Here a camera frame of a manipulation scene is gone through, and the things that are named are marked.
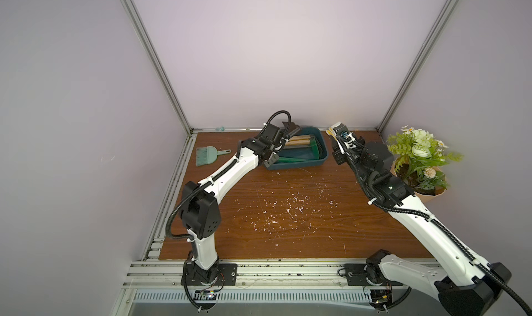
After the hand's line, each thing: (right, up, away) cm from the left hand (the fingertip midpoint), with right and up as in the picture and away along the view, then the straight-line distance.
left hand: (269, 149), depth 87 cm
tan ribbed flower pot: (+62, -13, -8) cm, 63 cm away
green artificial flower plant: (+54, -2, -15) cm, 56 cm away
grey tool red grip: (+10, +9, +3) cm, 14 cm away
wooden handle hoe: (+15, +3, +23) cm, 27 cm away
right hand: (+24, +7, -20) cm, 32 cm away
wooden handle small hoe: (+20, +6, +24) cm, 32 cm away
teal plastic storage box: (+19, -2, +24) cm, 30 cm away
